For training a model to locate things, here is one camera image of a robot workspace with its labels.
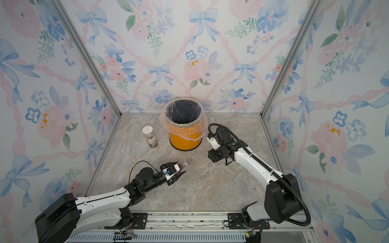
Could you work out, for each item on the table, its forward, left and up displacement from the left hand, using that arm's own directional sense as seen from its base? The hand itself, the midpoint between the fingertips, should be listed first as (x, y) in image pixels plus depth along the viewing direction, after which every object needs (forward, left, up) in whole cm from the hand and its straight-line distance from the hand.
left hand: (182, 164), depth 76 cm
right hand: (+14, -16, -4) cm, 21 cm away
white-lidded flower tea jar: (+22, +22, -6) cm, 32 cm away
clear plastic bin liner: (+36, +1, -4) cm, 37 cm away
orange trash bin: (+23, +4, -15) cm, 27 cm away
